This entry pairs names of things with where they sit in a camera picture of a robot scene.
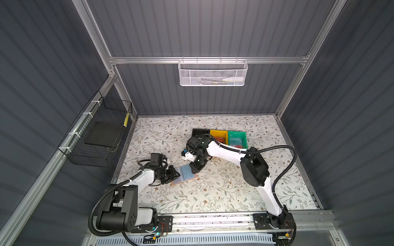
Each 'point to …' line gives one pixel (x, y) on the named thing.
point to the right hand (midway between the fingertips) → (195, 170)
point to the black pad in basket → (104, 133)
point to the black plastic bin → (200, 132)
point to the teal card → (186, 172)
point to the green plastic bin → (237, 139)
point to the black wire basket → (101, 108)
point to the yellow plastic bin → (221, 136)
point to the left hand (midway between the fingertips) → (179, 176)
